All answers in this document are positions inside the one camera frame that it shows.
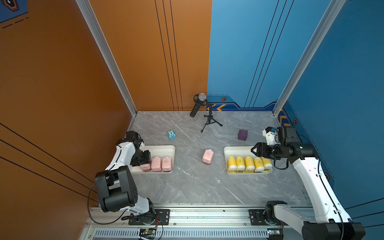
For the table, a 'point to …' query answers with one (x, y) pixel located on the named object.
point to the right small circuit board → (274, 231)
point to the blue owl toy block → (172, 135)
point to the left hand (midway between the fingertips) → (145, 160)
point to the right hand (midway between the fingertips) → (256, 150)
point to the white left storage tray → (157, 151)
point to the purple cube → (242, 134)
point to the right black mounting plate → (256, 218)
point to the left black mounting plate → (162, 217)
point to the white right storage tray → (242, 151)
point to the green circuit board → (148, 231)
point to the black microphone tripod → (210, 117)
